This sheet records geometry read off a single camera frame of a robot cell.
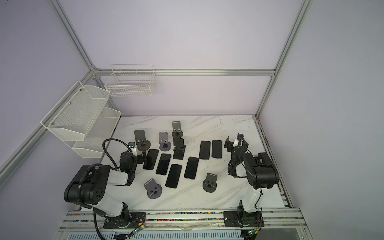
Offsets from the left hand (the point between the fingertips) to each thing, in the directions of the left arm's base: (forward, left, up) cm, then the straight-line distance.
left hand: (135, 151), depth 94 cm
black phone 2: (+5, -53, -5) cm, 54 cm away
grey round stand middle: (+8, -17, -5) cm, 19 cm away
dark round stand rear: (+17, -25, -2) cm, 30 cm away
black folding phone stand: (+2, -28, -1) cm, 28 cm away
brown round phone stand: (+6, -3, -2) cm, 7 cm away
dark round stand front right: (-22, -46, +1) cm, 51 cm away
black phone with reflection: (-6, -18, -5) cm, 20 cm away
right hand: (+7, -64, +7) cm, 65 cm away
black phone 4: (-15, -25, -4) cm, 30 cm away
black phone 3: (-10, -36, -3) cm, 38 cm away
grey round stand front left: (-25, -16, 0) cm, 30 cm away
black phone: (+4, -45, -5) cm, 45 cm away
